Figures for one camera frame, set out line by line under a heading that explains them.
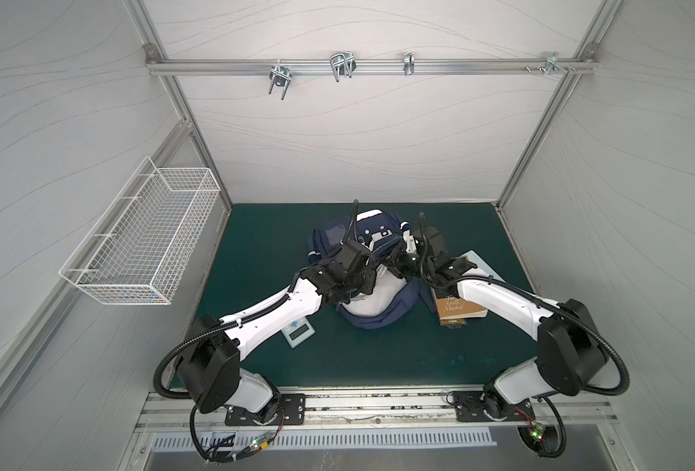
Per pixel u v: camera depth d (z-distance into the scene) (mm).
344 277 607
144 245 690
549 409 721
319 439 703
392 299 839
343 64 765
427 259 650
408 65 780
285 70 779
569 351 432
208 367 410
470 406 734
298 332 859
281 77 798
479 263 1010
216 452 679
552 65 765
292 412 734
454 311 880
